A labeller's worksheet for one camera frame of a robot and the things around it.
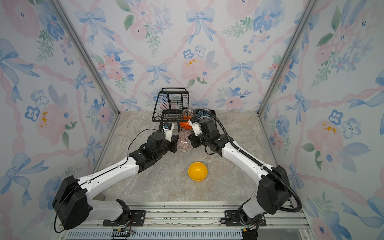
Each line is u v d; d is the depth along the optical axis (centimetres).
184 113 113
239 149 52
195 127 72
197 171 86
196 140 71
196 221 74
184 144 82
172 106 113
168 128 68
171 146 70
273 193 42
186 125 107
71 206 40
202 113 113
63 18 72
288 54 85
